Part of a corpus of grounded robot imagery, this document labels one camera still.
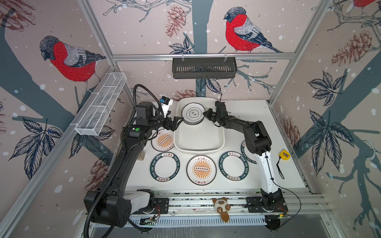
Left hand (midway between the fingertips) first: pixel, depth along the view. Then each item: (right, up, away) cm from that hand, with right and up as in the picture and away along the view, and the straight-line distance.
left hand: (178, 112), depth 73 cm
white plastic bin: (+15, -18, +25) cm, 34 cm away
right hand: (+15, +1, +33) cm, 36 cm away
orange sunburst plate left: (-12, -19, +24) cm, 33 cm away
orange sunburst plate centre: (+12, -34, +12) cm, 38 cm away
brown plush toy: (+22, -47, -2) cm, 51 cm away
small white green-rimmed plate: (+7, 0, +34) cm, 35 cm away
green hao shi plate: (-9, -32, +13) cm, 36 cm away
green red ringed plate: (+7, -8, +33) cm, 34 cm away
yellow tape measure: (+65, -27, +16) cm, 72 cm away
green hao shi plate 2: (+32, -32, +12) cm, 47 cm away
